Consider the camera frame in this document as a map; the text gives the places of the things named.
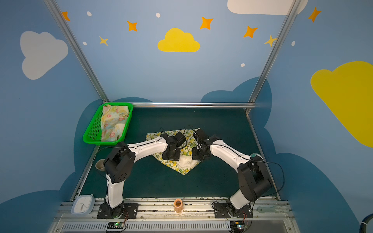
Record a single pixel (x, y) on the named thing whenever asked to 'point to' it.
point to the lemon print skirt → (186, 163)
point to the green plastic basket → (93, 134)
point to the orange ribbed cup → (178, 206)
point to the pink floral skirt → (113, 119)
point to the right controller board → (236, 226)
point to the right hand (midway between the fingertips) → (196, 156)
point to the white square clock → (83, 205)
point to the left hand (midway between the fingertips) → (176, 159)
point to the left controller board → (115, 225)
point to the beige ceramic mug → (99, 165)
